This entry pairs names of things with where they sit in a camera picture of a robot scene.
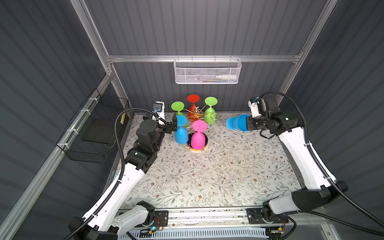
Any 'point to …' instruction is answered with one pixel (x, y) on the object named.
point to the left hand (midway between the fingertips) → (164, 112)
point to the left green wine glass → (178, 106)
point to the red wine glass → (193, 113)
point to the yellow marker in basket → (122, 118)
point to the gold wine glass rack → (201, 112)
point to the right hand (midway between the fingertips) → (251, 121)
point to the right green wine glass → (209, 115)
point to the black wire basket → (91, 137)
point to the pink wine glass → (198, 139)
